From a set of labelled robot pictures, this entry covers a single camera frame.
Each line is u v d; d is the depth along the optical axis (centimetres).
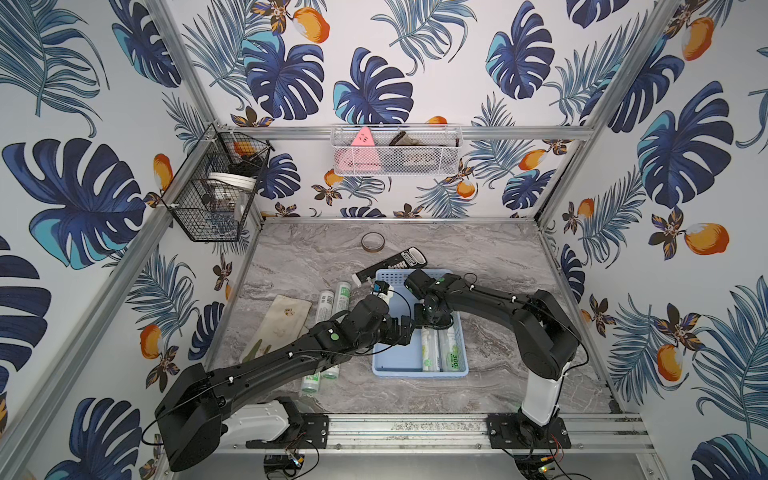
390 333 69
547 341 49
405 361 84
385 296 70
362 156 91
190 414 40
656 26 72
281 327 93
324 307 92
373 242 114
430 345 84
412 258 109
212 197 93
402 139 90
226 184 78
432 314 77
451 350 84
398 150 92
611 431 78
